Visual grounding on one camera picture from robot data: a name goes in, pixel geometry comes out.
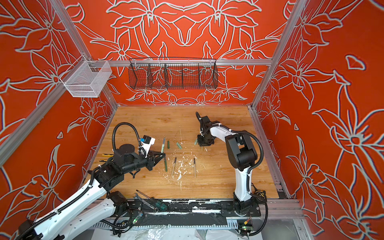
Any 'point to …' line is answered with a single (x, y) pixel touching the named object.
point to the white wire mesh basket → (86, 78)
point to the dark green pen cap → (168, 144)
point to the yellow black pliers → (105, 160)
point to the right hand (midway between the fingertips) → (199, 143)
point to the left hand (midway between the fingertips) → (163, 153)
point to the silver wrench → (146, 203)
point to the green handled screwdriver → (156, 202)
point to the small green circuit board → (247, 228)
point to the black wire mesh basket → (173, 73)
